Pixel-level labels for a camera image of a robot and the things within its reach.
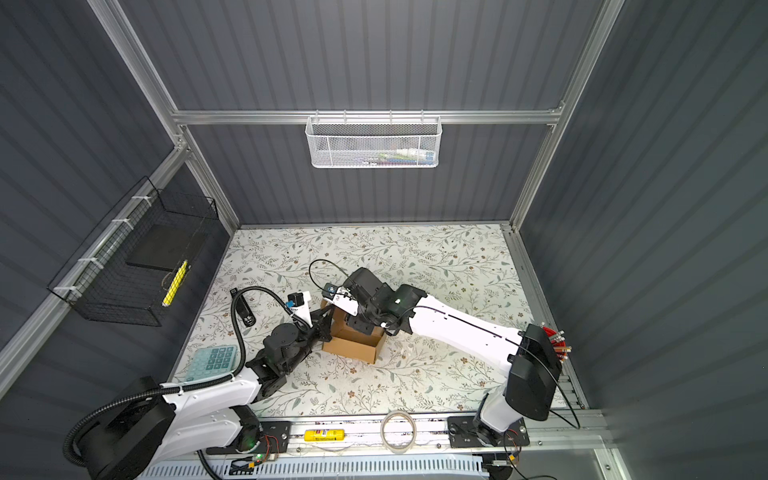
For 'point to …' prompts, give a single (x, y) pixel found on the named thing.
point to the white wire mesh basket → (373, 142)
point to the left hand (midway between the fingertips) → (334, 307)
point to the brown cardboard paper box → (350, 342)
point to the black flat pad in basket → (168, 247)
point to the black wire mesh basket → (131, 268)
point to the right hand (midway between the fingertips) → (355, 311)
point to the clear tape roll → (414, 428)
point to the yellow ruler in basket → (175, 283)
